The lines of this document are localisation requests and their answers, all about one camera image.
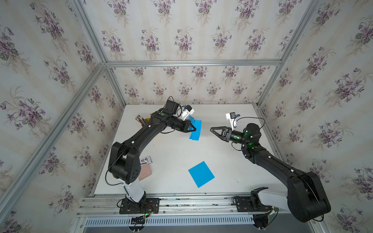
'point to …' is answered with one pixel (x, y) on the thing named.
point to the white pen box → (145, 160)
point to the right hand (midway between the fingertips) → (212, 131)
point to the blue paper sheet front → (201, 174)
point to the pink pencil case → (145, 171)
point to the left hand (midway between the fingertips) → (196, 129)
